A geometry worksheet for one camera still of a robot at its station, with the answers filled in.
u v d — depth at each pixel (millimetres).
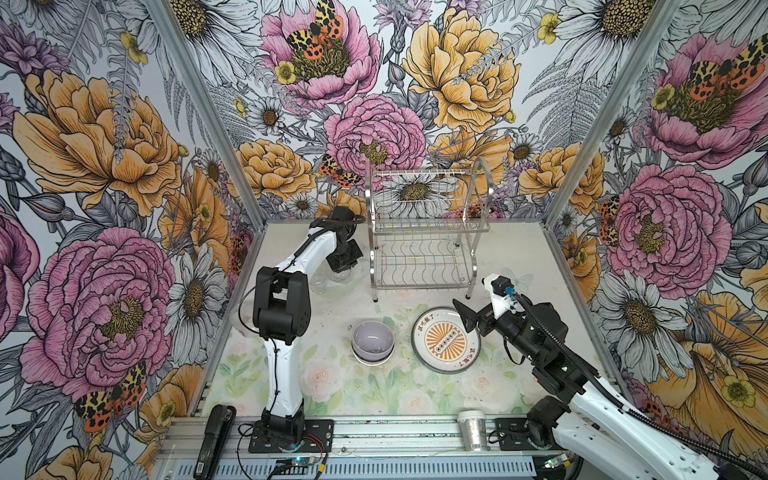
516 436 739
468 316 641
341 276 951
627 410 477
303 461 712
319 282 992
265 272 551
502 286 594
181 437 761
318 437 734
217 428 756
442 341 889
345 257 855
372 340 850
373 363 799
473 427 715
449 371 821
